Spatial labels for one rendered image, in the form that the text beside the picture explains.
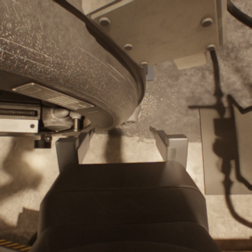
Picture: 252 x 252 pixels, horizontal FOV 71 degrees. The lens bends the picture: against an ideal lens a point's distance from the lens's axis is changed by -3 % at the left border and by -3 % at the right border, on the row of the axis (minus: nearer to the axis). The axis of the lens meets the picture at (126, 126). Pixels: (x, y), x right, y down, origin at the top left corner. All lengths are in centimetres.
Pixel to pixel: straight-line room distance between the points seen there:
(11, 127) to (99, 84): 30
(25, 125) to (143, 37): 36
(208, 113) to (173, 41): 80
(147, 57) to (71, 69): 8
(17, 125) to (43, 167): 61
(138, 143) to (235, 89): 56
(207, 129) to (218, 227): 45
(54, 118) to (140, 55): 31
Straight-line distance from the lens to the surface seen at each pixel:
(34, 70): 18
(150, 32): 17
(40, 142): 58
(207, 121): 96
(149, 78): 98
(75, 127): 45
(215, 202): 99
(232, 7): 94
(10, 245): 83
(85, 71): 19
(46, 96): 23
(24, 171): 112
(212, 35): 19
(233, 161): 99
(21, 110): 48
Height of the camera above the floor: 91
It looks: 79 degrees down
